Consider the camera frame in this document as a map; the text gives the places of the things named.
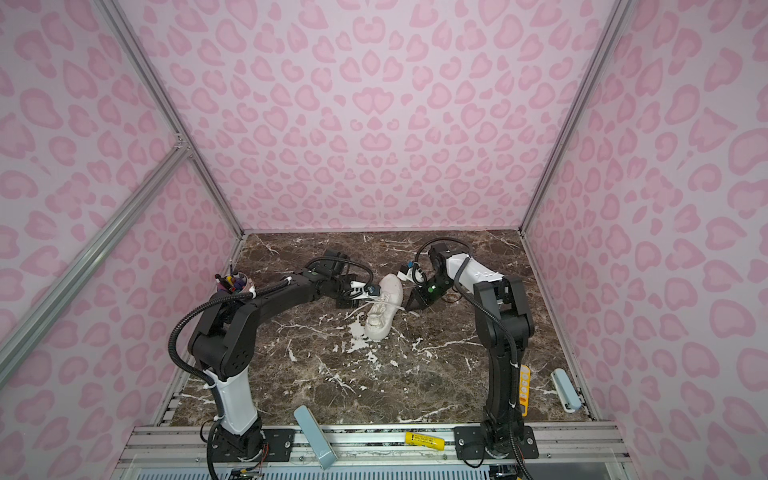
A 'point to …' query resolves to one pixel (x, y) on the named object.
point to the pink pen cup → (234, 283)
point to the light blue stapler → (569, 399)
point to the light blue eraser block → (318, 442)
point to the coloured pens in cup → (218, 277)
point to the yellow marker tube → (424, 440)
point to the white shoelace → (370, 303)
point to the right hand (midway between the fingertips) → (414, 303)
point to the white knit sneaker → (382, 307)
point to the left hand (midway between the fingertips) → (363, 284)
